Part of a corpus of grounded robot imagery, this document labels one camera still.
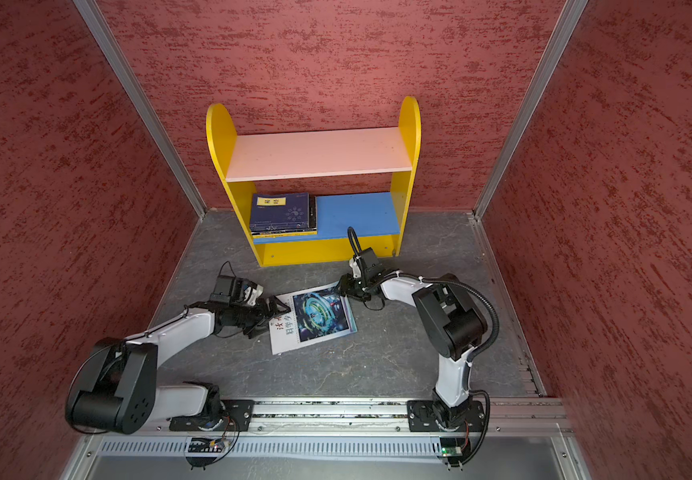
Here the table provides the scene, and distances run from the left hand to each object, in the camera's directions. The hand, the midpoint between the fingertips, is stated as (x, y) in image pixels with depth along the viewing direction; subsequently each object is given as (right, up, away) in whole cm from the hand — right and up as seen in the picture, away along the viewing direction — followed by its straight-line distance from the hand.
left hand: (281, 322), depth 87 cm
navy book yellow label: (-1, +33, +7) cm, 34 cm away
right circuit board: (+46, -26, -16) cm, 55 cm away
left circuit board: (-14, -26, -16) cm, 33 cm away
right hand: (+16, +6, +6) cm, 18 cm away
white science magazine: (+10, +1, +5) cm, 11 cm away
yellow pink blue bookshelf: (+1, +45, +30) cm, 54 cm away
